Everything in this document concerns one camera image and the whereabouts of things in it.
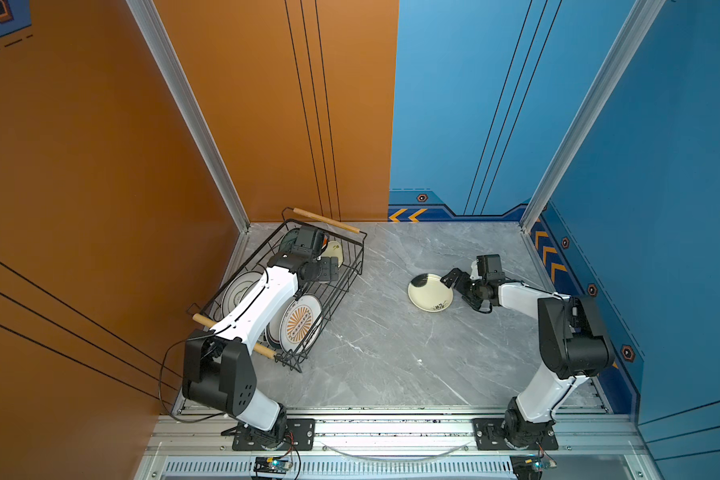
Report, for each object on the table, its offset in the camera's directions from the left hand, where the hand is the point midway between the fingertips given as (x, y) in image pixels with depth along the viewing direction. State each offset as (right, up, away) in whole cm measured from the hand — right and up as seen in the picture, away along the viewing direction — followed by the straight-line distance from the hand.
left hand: (319, 264), depth 87 cm
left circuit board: (-9, -47, -16) cm, 51 cm away
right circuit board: (+53, -47, -17) cm, 73 cm away
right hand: (+41, -8, +11) cm, 43 cm away
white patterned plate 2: (-11, -16, -7) cm, 21 cm away
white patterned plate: (-5, -16, -3) cm, 17 cm away
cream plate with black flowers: (+35, -10, +13) cm, 38 cm away
